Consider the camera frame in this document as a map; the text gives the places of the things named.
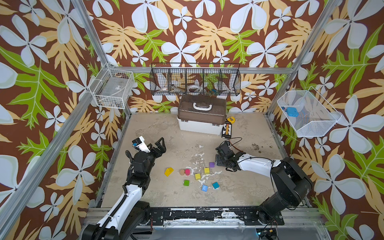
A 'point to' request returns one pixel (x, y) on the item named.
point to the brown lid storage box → (202, 114)
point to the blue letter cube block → (204, 188)
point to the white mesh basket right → (316, 116)
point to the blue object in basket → (292, 112)
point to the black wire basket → (195, 79)
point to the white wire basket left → (112, 87)
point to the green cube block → (186, 183)
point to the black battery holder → (226, 130)
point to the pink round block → (187, 172)
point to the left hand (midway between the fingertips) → (157, 139)
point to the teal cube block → (216, 185)
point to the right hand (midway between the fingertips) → (220, 159)
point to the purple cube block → (211, 164)
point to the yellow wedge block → (168, 171)
